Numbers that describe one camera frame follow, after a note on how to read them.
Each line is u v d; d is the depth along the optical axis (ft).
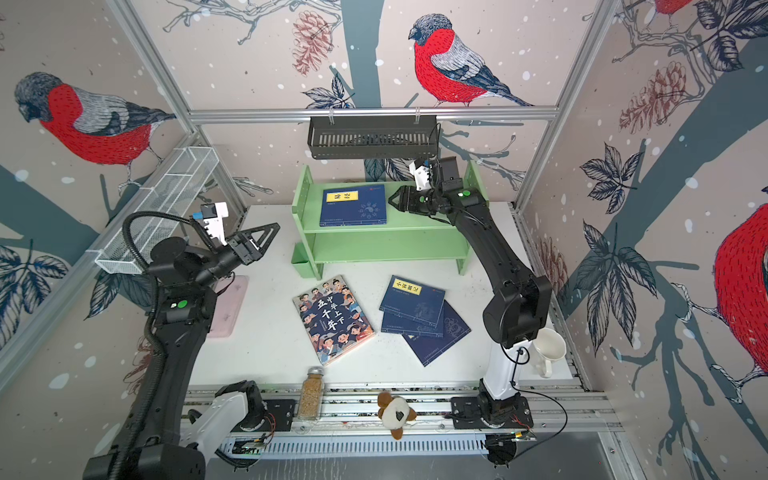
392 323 2.88
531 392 2.08
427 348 2.75
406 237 3.20
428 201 2.29
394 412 2.35
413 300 3.05
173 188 2.79
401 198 2.40
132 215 1.62
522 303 1.60
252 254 1.92
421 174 2.46
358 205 2.69
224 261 1.93
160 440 1.26
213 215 1.93
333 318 2.88
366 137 3.50
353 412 2.47
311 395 2.39
